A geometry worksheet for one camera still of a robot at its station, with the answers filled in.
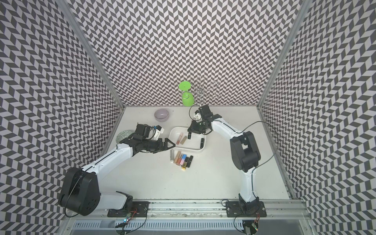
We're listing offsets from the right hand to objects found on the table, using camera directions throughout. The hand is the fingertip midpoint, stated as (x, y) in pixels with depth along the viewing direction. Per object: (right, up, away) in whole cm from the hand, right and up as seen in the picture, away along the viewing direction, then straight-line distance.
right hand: (190, 131), depth 92 cm
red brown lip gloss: (-6, -16, -3) cm, 18 cm away
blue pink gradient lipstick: (-4, -17, -3) cm, 18 cm away
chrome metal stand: (+7, +25, -9) cm, 27 cm away
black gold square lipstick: (-2, -18, -3) cm, 18 cm away
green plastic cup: (-2, +22, +5) cm, 23 cm away
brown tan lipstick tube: (-5, -6, +6) cm, 10 cm away
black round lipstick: (0, -19, -4) cm, 19 cm away
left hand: (-11, -9, -9) cm, 17 cm away
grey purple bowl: (-22, +11, +17) cm, 30 cm away
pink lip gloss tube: (-7, -5, +7) cm, 11 cm away
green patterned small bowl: (-45, -2, +5) cm, 45 cm away
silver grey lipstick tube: (-11, -15, -1) cm, 19 cm away
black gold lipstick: (0, -2, -1) cm, 3 cm away
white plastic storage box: (-8, -3, +9) cm, 12 cm away
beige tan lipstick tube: (-8, -16, -1) cm, 18 cm away
